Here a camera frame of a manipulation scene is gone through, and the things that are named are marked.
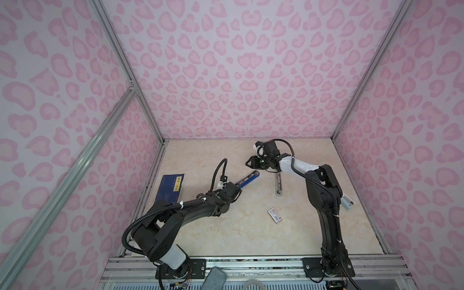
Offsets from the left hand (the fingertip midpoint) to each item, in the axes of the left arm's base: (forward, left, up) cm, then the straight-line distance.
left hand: (219, 193), depth 91 cm
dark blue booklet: (+6, +26, -4) cm, 27 cm away
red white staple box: (-10, -27, -4) cm, 29 cm away
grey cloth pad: (-36, 0, -1) cm, 36 cm away
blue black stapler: (+10, -15, -4) cm, 18 cm away
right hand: (+17, -16, +2) cm, 24 cm away
